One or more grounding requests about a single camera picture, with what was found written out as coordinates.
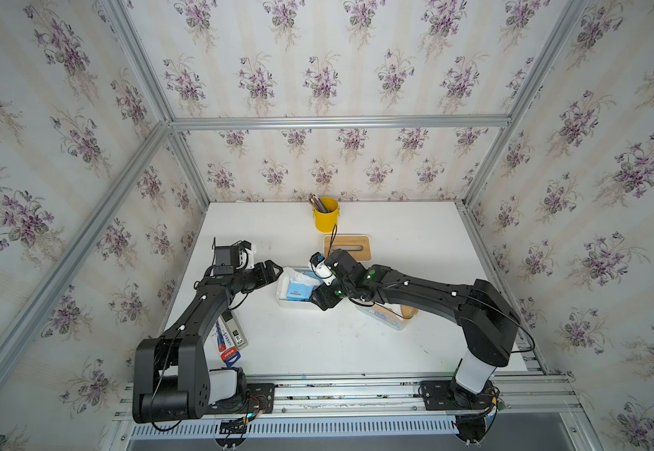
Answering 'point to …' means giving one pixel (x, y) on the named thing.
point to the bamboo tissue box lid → (399, 311)
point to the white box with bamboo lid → (357, 245)
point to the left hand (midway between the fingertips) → (275, 273)
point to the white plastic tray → (282, 291)
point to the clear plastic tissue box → (361, 307)
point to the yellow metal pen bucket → (324, 222)
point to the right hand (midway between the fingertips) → (321, 292)
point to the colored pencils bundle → (318, 204)
